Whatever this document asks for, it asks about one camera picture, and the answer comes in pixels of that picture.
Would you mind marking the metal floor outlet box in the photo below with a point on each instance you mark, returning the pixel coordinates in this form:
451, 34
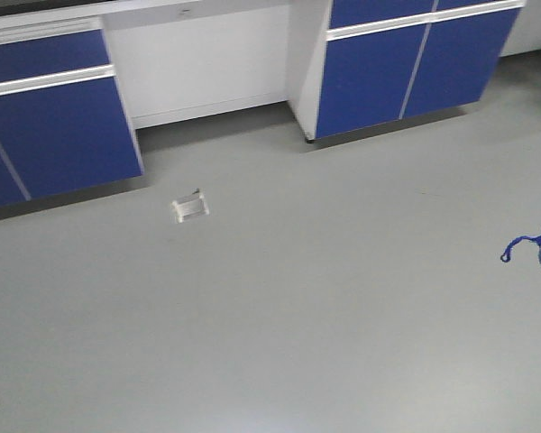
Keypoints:
190, 206

